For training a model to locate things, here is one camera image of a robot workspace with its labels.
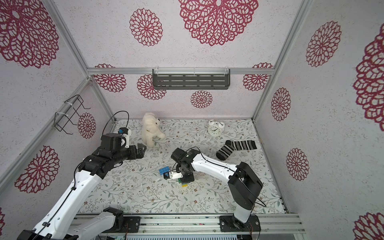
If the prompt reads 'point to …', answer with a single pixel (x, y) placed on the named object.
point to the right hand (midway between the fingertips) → (182, 174)
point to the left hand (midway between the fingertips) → (137, 148)
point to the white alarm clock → (215, 128)
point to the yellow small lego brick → (184, 185)
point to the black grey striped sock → (231, 146)
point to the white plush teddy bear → (151, 129)
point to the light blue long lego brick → (164, 170)
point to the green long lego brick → (179, 180)
